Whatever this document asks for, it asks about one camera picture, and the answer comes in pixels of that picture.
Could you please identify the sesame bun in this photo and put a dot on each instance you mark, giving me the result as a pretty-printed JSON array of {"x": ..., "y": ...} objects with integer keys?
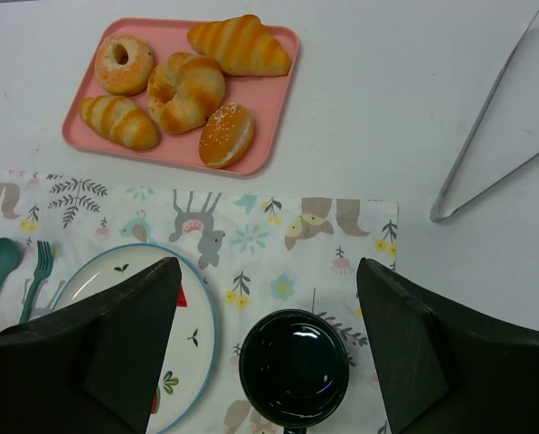
[{"x": 226, "y": 136}]

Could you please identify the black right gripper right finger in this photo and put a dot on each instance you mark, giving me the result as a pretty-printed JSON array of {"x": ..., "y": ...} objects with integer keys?
[{"x": 443, "y": 367}]

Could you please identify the sugared ring donut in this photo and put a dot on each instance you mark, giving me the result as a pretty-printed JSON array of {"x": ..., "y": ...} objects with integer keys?
[{"x": 123, "y": 63}]

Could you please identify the large curled croissant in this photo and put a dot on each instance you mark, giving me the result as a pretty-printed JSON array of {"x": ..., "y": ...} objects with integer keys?
[{"x": 184, "y": 91}]

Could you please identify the pink plastic tray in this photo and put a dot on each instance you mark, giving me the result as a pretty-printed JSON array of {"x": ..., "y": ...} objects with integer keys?
[{"x": 263, "y": 96}]

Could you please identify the striped croissant at tray front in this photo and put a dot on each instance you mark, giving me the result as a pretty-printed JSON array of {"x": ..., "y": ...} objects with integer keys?
[{"x": 119, "y": 120}]

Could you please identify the white plate with blue rim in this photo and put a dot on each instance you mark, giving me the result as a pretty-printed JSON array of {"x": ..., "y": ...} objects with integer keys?
[{"x": 192, "y": 344}]

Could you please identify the patterned animal placemat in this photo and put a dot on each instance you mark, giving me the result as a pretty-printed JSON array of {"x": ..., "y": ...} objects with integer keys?
[{"x": 256, "y": 254}]

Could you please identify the dark green mug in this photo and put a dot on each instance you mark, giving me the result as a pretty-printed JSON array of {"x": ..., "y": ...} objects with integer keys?
[{"x": 294, "y": 369}]

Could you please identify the striped croissant at tray back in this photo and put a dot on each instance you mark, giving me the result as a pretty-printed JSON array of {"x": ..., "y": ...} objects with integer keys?
[{"x": 243, "y": 46}]

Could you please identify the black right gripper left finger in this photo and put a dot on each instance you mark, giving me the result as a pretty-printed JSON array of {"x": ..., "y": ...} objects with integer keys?
[{"x": 91, "y": 367}]

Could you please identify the teal fork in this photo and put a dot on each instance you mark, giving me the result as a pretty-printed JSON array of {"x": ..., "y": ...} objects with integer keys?
[{"x": 42, "y": 271}]

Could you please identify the teal spoon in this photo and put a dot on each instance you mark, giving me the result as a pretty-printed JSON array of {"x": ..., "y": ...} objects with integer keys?
[{"x": 10, "y": 258}]

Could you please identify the striped croissant at tray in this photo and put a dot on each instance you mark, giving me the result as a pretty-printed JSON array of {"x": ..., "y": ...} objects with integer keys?
[
  {"x": 119, "y": 120},
  {"x": 243, "y": 46}
]

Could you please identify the metal tongs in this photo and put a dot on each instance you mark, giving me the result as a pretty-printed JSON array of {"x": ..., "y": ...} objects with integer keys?
[{"x": 436, "y": 214}]

